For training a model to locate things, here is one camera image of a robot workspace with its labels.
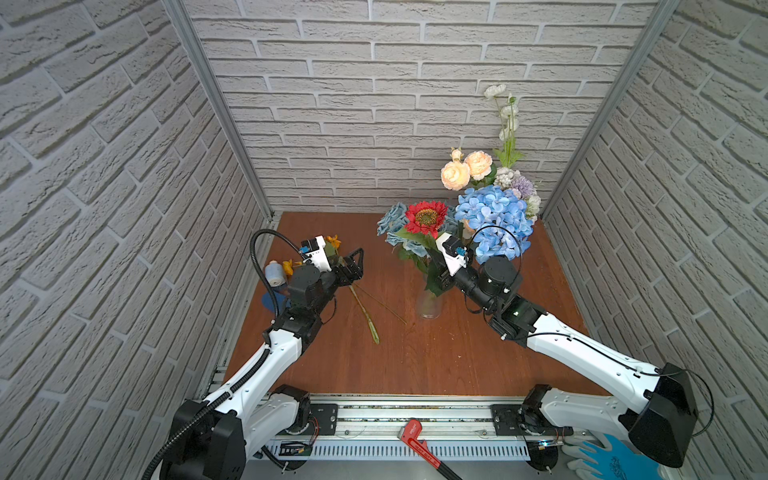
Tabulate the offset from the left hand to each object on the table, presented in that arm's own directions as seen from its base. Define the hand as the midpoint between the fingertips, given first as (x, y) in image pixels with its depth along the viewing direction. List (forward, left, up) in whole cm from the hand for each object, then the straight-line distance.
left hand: (351, 249), depth 77 cm
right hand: (-5, -20, +8) cm, 22 cm away
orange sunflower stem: (+21, +9, -22) cm, 32 cm away
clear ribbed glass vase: (-6, -22, -20) cm, 31 cm away
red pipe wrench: (-39, -14, -23) cm, 48 cm away
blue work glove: (-47, -63, -23) cm, 82 cm away
